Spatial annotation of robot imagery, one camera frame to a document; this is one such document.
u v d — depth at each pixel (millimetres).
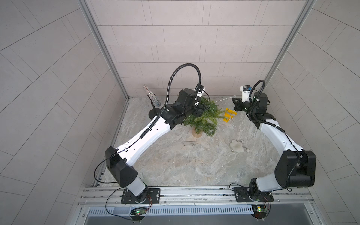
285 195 723
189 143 895
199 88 588
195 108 588
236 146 866
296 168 418
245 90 710
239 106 736
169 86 468
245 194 709
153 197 705
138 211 652
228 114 1053
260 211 677
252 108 642
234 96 817
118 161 396
